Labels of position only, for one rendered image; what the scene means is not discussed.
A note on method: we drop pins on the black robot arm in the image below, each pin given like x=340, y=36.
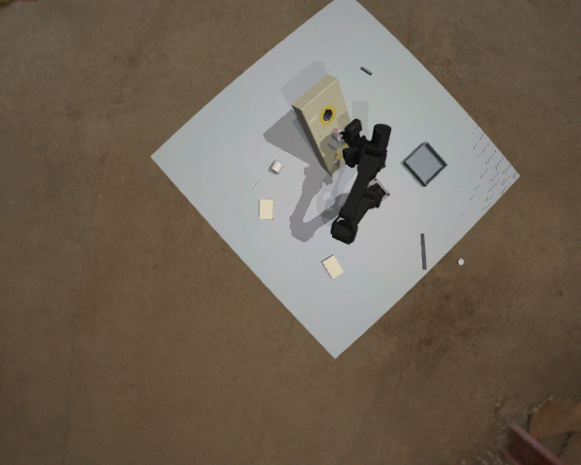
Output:
x=360, y=199

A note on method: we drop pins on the grey cylinder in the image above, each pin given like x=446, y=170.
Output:
x=276, y=167

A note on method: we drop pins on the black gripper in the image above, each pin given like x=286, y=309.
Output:
x=351, y=135

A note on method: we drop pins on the white round cartridge with two slots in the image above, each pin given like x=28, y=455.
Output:
x=336, y=134

